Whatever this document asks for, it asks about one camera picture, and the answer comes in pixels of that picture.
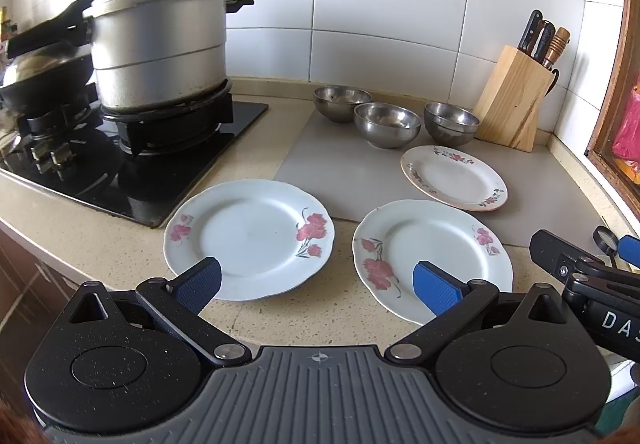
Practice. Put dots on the pink plastic bag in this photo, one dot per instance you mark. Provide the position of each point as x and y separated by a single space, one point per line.
627 140

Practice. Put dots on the white floral plate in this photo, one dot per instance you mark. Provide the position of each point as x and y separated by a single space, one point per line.
268 237
392 239

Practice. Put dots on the dark knife handle middle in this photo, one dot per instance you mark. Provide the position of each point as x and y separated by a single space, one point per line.
544 38

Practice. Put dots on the large steel bowl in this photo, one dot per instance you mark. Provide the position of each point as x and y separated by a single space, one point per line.
386 126

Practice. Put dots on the black glass gas stove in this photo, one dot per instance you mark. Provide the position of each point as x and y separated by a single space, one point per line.
138 166

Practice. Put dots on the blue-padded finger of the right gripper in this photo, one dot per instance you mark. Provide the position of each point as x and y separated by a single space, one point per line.
561 259
629 250

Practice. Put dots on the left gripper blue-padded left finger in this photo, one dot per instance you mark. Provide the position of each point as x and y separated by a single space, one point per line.
176 306

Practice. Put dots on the wooden knife block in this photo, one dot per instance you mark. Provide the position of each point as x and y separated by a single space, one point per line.
508 108

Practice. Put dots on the aluminium pressure cooker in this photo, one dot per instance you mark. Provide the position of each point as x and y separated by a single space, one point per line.
148 54

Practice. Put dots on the brown wooden ribbed handle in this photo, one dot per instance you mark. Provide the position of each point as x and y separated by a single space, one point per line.
556 48

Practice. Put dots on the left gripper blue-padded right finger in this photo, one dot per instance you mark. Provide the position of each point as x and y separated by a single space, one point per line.
458 307

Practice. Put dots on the black knife handle left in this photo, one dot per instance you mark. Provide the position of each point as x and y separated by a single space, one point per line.
529 36

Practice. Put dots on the wooden window frame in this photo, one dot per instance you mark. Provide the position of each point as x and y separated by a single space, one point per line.
624 75

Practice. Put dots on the black frying pan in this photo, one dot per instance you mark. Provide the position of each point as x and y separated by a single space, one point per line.
49 62

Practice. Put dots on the small floral plate gold rim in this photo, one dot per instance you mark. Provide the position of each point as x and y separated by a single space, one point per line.
455 178

